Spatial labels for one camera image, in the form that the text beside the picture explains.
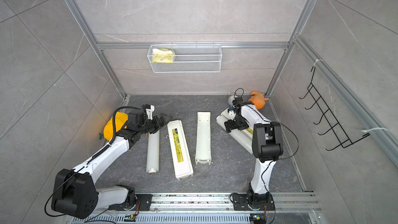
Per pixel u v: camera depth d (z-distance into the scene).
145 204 0.73
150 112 0.76
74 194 0.40
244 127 0.85
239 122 0.82
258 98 1.10
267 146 0.52
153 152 0.85
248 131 0.96
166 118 0.76
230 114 0.91
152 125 0.73
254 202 0.66
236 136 0.93
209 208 0.73
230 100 1.14
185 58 1.01
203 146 0.92
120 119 1.05
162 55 0.87
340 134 0.61
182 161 0.78
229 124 0.86
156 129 0.74
